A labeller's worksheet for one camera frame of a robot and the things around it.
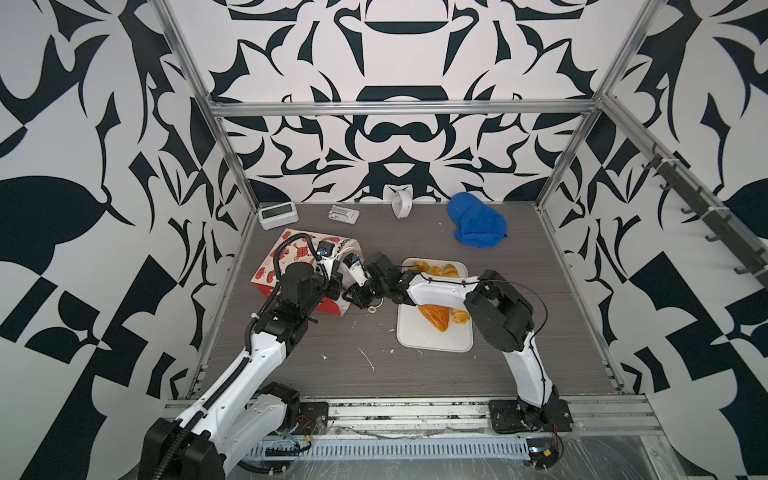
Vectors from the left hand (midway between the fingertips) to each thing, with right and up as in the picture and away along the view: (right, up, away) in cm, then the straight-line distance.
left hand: (336, 256), depth 79 cm
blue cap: (+47, +10, +33) cm, 58 cm away
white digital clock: (-27, +13, +33) cm, 44 cm away
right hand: (+1, -11, +11) cm, 16 cm away
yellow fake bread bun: (+24, -4, +19) cm, 31 cm away
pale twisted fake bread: (+33, -6, +20) cm, 39 cm away
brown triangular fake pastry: (+28, -18, +10) cm, 35 cm away
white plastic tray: (+21, -23, +12) cm, 33 cm away
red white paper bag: (0, 0, -11) cm, 11 cm away
